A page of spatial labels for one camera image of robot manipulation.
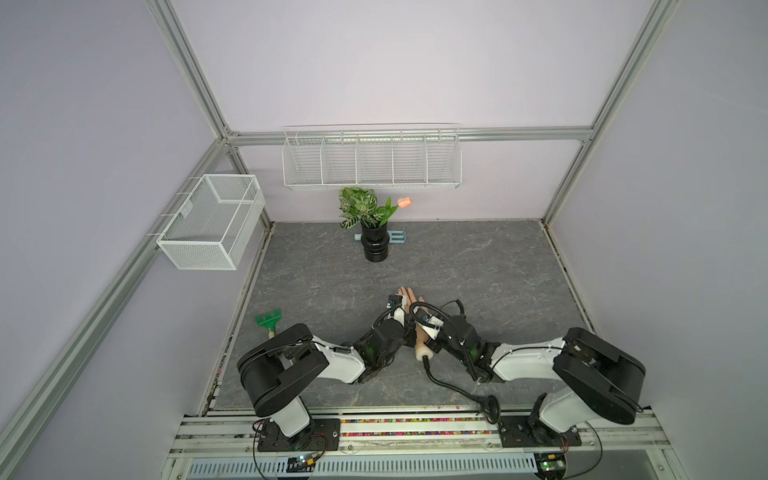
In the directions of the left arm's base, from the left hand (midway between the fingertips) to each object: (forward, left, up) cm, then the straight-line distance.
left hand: (417, 317), depth 87 cm
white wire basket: (+21, +57, +19) cm, 64 cm away
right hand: (+1, -2, 0) cm, 2 cm away
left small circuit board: (-32, +32, -9) cm, 46 cm away
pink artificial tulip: (+28, +2, +20) cm, 35 cm away
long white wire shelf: (+48, +10, +23) cm, 54 cm away
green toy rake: (+6, +46, -8) cm, 47 cm away
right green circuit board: (-37, -29, -10) cm, 48 cm away
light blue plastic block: (+39, +4, -7) cm, 40 cm away
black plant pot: (+28, +11, +2) cm, 30 cm away
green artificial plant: (+27, +15, +21) cm, 37 cm away
